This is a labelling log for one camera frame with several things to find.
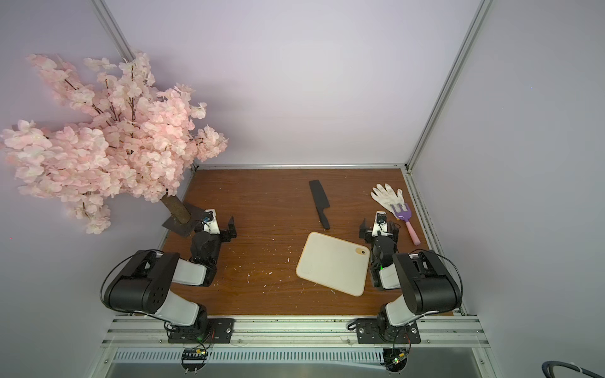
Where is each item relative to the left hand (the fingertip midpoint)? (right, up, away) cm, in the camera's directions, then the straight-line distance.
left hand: (221, 216), depth 90 cm
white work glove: (+72, +7, +16) cm, 74 cm away
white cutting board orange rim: (+45, -18, -1) cm, 48 cm away
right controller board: (+61, -41, -21) cm, 76 cm away
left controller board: (-1, -43, -19) cm, 46 cm away
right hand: (+64, 0, -2) cm, 64 cm away
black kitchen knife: (+40, +5, +17) cm, 44 cm away
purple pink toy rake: (+78, 0, +10) cm, 78 cm away
